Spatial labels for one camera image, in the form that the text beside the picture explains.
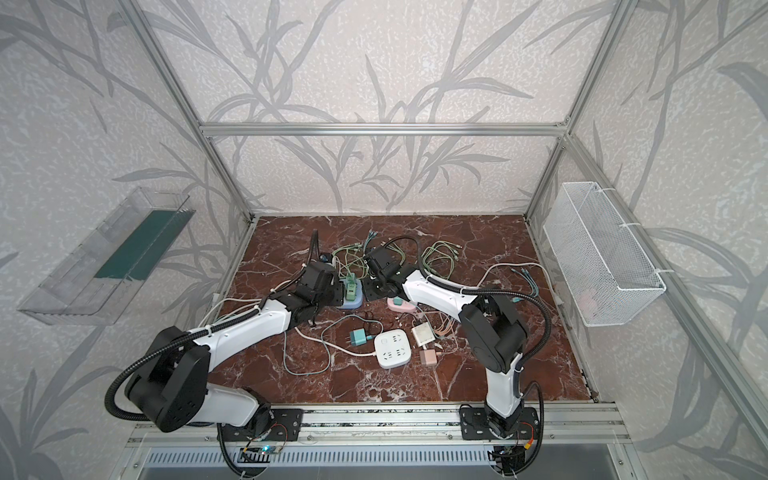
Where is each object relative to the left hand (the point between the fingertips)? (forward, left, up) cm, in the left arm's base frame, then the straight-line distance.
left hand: (343, 277), depth 90 cm
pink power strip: (-5, -19, -8) cm, 22 cm away
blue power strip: (-5, -2, -8) cm, 10 cm away
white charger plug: (-15, -24, -7) cm, 30 cm away
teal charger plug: (-16, -5, -8) cm, 18 cm away
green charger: (-3, -3, -2) cm, 4 cm away
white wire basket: (-14, -61, +25) cm, 68 cm away
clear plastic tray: (-15, +49, +21) cm, 56 cm away
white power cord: (-17, +2, -10) cm, 20 cm away
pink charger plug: (-21, -26, -7) cm, 34 cm away
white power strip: (-19, -16, -8) cm, 26 cm away
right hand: (0, -8, -1) cm, 8 cm away
